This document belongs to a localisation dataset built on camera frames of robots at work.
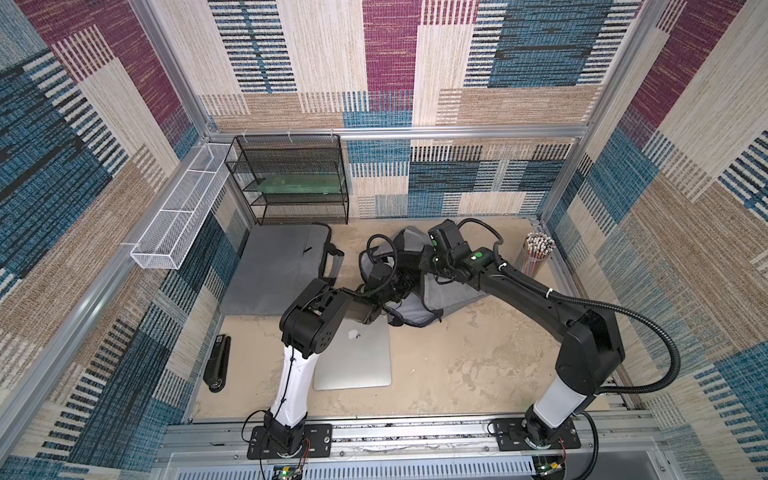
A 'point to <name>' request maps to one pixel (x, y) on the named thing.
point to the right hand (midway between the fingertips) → (424, 262)
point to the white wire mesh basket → (169, 237)
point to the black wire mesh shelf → (254, 156)
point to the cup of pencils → (537, 248)
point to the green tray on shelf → (301, 183)
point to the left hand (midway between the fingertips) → (425, 277)
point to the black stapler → (217, 363)
